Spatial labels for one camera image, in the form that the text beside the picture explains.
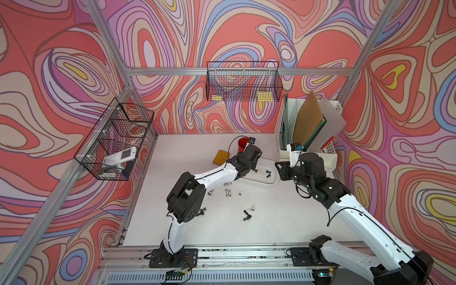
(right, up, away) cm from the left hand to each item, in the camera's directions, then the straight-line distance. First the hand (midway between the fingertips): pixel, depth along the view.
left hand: (251, 155), depth 92 cm
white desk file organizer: (+49, +1, +14) cm, 51 cm away
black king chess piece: (-2, -29, -8) cm, 30 cm away
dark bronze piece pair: (-25, -28, -6) cm, 38 cm away
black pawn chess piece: (+11, -11, +7) cm, 17 cm away
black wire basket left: (-62, +2, -19) cm, 65 cm away
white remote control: (-55, 0, -23) cm, 60 cm away
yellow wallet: (-17, -1, +12) cm, 21 cm away
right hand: (+9, -5, -17) cm, 20 cm away
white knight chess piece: (0, -26, -5) cm, 27 cm away
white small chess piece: (-6, -20, +1) cm, 21 cm away
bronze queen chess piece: (+4, -9, +8) cm, 13 cm away
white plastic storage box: (+9, -10, +8) cm, 16 cm away
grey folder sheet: (+40, +16, -7) cm, 44 cm away
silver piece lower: (-22, -19, -1) cm, 29 cm away
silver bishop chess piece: (-13, -20, -1) cm, 24 cm away
